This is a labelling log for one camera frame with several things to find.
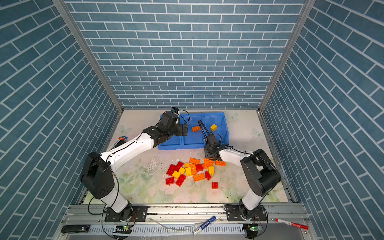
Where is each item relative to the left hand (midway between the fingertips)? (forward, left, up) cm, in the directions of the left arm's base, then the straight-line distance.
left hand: (185, 126), depth 86 cm
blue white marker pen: (-46, -10, -18) cm, 50 cm away
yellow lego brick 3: (-20, -2, -18) cm, 27 cm away
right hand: (-6, -16, -18) cm, 25 cm away
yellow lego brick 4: (-19, -16, -18) cm, 30 cm away
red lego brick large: (-17, +7, -19) cm, 27 cm away
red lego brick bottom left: (-24, +8, -20) cm, 32 cm away
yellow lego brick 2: (-22, +5, -17) cm, 28 cm away
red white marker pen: (-45, -53, -18) cm, 72 cm away
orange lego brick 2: (-14, -22, -19) cm, 32 cm away
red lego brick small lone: (-27, -17, -19) cm, 37 cm away
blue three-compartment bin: (+3, -6, -20) cm, 21 cm away
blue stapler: (-1, +43, -16) cm, 46 cm away
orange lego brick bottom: (-22, -8, -20) cm, 31 cm away
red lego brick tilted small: (-22, -13, -18) cm, 31 cm away
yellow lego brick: (+12, -19, -16) cm, 27 cm away
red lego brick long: (-24, +2, -19) cm, 31 cm away
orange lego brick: (+11, -6, -16) cm, 20 cm away
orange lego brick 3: (-14, -13, -19) cm, 27 cm away
